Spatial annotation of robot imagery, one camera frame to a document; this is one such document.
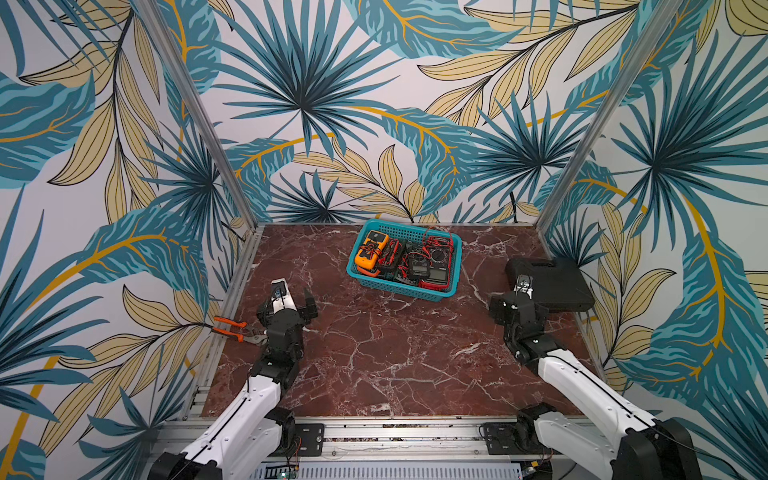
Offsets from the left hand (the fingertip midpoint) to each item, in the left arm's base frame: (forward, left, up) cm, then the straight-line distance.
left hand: (288, 296), depth 82 cm
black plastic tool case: (+14, -84, -12) cm, 86 cm away
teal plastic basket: (+31, -35, -7) cm, 47 cm away
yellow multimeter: (+16, -20, -3) cm, 26 cm away
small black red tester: (+16, -28, -1) cm, 32 cm away
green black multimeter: (+12, -35, -3) cm, 37 cm away
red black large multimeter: (+23, -45, -5) cm, 50 cm away
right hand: (+1, -64, -2) cm, 64 cm away
